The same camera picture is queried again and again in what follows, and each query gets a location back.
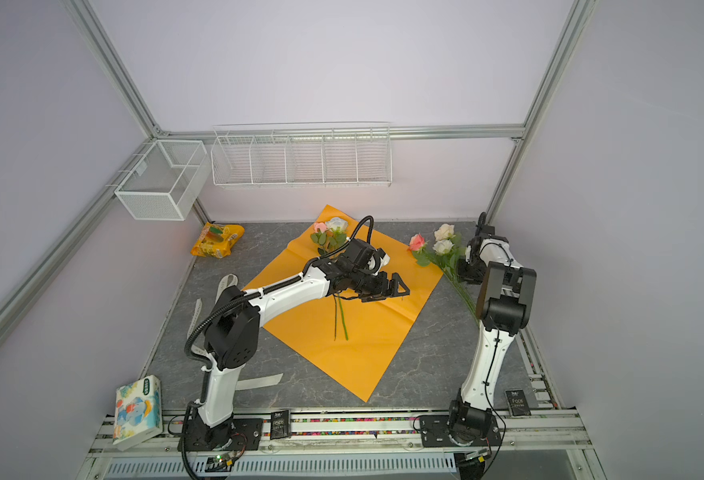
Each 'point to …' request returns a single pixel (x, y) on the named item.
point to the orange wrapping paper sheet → (351, 341)
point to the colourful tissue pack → (138, 413)
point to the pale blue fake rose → (334, 239)
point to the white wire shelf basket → (308, 154)
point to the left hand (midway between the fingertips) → (400, 299)
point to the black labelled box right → (517, 403)
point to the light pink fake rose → (320, 237)
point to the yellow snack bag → (216, 240)
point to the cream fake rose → (444, 232)
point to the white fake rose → (444, 248)
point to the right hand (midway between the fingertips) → (470, 281)
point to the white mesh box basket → (163, 186)
